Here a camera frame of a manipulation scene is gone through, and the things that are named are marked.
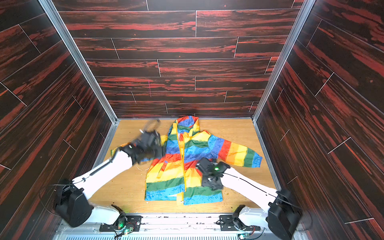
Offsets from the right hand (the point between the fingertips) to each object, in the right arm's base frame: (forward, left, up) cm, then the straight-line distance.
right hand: (211, 180), depth 82 cm
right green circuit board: (-24, -15, -6) cm, 29 cm away
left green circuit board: (-25, +40, -3) cm, 47 cm away
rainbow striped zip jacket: (+3, +21, -5) cm, 22 cm away
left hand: (+12, +28, +9) cm, 32 cm away
